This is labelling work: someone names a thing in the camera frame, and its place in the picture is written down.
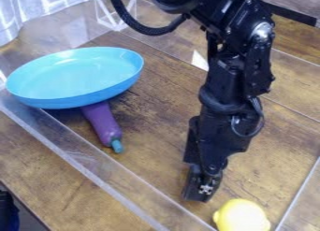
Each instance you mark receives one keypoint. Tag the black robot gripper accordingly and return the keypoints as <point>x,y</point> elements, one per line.
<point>216,135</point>

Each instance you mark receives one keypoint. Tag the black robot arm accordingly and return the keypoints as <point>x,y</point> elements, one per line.
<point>238,28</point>

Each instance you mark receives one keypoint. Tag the yellow toy lemon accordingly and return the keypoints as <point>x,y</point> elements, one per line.
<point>241,215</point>

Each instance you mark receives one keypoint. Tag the blue round plastic tray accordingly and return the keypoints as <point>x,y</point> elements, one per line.
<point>75,78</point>

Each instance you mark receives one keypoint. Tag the purple toy eggplant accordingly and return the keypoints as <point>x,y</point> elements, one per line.
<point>99,115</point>

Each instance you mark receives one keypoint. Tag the dark object at bottom left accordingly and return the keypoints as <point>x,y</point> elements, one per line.
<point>9,222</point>

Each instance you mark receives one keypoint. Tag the clear acrylic stand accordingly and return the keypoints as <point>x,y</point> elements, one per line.
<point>108,18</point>

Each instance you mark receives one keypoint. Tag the black bar at table edge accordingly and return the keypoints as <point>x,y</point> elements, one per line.
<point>291,15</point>

